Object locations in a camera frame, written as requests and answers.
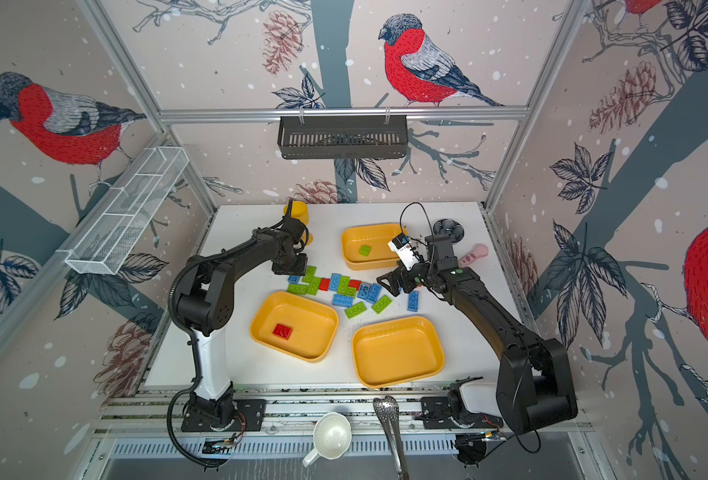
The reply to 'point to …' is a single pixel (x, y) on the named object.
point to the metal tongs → (387, 410)
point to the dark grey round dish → (449, 227)
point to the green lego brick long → (298, 288)
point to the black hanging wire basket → (343, 137)
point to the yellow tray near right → (398, 351)
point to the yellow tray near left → (294, 325)
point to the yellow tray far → (377, 235)
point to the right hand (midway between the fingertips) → (390, 272)
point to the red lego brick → (282, 331)
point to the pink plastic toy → (479, 250)
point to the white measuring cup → (332, 436)
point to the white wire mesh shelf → (104, 247)
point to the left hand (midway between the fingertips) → (296, 269)
